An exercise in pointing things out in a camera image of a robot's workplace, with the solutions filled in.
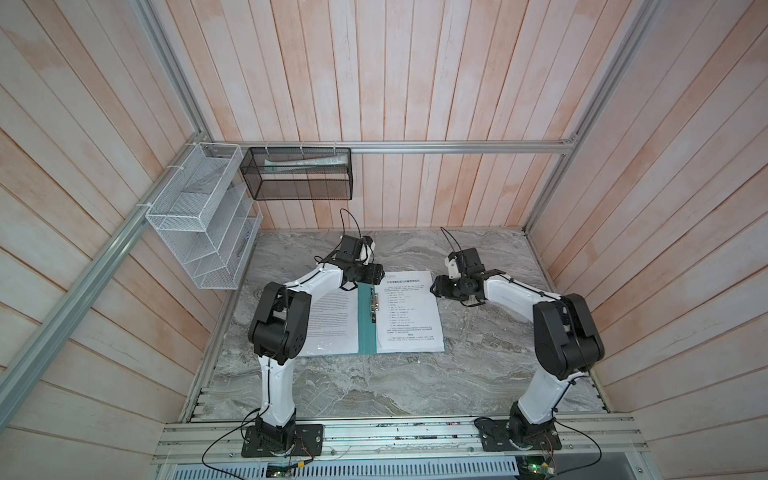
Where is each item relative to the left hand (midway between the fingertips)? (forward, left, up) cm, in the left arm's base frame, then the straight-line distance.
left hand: (375, 275), depth 98 cm
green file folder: (-13, +2, -7) cm, 15 cm away
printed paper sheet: (-16, +13, -6) cm, 21 cm away
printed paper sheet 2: (-12, -11, -6) cm, 18 cm away
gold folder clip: (-8, 0, -5) cm, 9 cm away
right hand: (-4, -21, -2) cm, 21 cm away
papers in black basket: (+21, +32, +28) cm, 48 cm away
